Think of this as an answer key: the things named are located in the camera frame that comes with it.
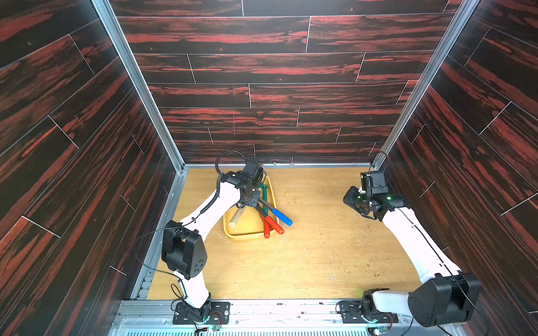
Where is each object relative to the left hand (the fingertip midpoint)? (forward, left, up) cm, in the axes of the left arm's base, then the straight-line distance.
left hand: (251, 199), depth 87 cm
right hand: (-1, -41, +4) cm, 41 cm away
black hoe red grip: (-8, -9, -5) cm, 13 cm away
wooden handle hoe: (-14, +4, +9) cm, 17 cm away
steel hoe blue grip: (-2, -11, -7) cm, 13 cm away
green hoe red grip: (-9, -7, -7) cm, 13 cm away
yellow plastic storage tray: (-4, +1, -15) cm, 15 cm away
